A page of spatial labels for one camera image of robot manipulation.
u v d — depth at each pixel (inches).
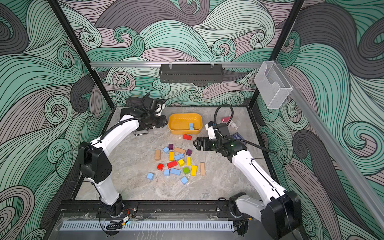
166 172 33.1
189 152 36.4
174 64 37.2
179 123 42.1
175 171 33.7
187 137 39.6
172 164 34.7
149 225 27.4
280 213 14.8
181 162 34.6
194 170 33.7
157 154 36.3
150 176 32.6
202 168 34.3
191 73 37.3
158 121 29.9
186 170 33.8
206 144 26.9
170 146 37.5
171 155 36.5
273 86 32.8
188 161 35.3
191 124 42.1
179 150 37.5
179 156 35.8
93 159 18.0
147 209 29.2
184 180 32.1
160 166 34.1
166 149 37.3
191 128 40.7
